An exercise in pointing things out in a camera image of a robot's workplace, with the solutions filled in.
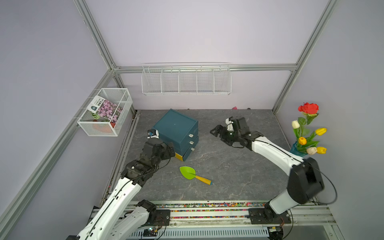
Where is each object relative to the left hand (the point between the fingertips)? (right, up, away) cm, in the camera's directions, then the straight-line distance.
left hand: (164, 146), depth 74 cm
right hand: (+26, +6, +11) cm, 29 cm away
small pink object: (+47, +25, +50) cm, 73 cm away
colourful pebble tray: (+23, -34, +3) cm, 41 cm away
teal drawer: (+11, 0, +15) cm, 19 cm away
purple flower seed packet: (-30, +19, 0) cm, 36 cm away
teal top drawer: (+12, +6, +7) cm, 15 cm away
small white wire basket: (-36, +11, 0) cm, 38 cm away
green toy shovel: (+12, -18, +15) cm, 26 cm away
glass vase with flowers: (+66, +2, -6) cm, 67 cm away
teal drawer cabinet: (0, +10, +9) cm, 13 cm away
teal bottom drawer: (+11, -6, +17) cm, 21 cm away
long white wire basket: (+12, +42, +25) cm, 50 cm away
